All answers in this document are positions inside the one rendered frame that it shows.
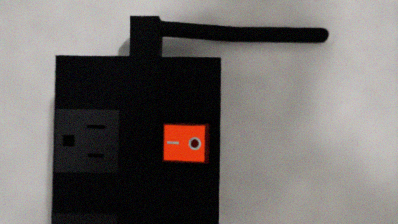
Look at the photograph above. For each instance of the black power strip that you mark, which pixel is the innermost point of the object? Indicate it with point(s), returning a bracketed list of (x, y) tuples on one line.
[(137, 138)]

